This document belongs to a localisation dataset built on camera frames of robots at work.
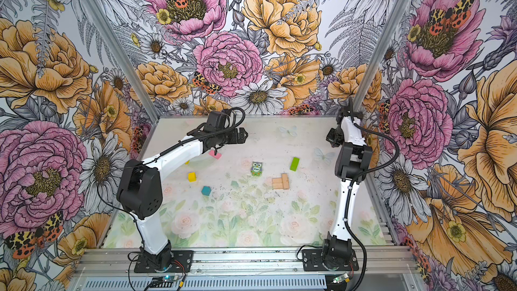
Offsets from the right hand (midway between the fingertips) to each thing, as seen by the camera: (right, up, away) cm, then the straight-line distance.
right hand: (332, 147), depth 105 cm
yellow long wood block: (-58, -2, -42) cm, 72 cm away
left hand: (-47, +4, -12) cm, 49 cm away
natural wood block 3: (-25, -14, -11) cm, 31 cm away
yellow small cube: (-69, -13, -9) cm, 71 cm away
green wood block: (-20, -8, -3) cm, 22 cm away
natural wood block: (-29, -15, -8) cm, 33 cm away
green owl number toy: (-39, -10, -6) cm, 40 cm away
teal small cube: (-61, -18, -13) cm, 65 cm away
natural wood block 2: (-29, -17, -11) cm, 35 cm away
